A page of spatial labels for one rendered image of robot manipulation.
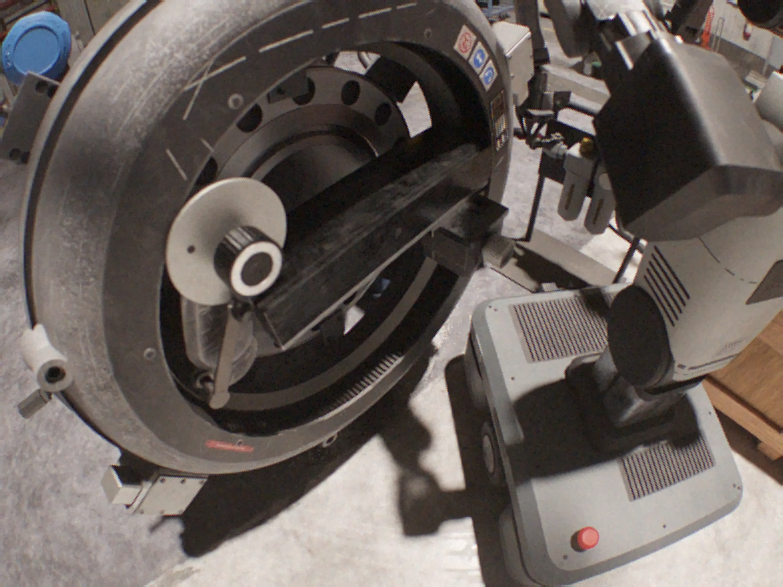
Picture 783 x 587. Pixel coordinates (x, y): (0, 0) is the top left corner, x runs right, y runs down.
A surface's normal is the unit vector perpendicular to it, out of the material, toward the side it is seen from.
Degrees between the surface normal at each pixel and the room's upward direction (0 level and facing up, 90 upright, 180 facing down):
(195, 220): 90
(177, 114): 90
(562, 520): 0
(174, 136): 90
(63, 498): 0
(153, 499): 90
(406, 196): 2
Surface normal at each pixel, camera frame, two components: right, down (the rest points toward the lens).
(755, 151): 0.01, -0.19
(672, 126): -0.99, 0.11
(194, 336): 0.05, 0.54
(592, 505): -0.04, -0.65
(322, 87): 0.73, 0.50
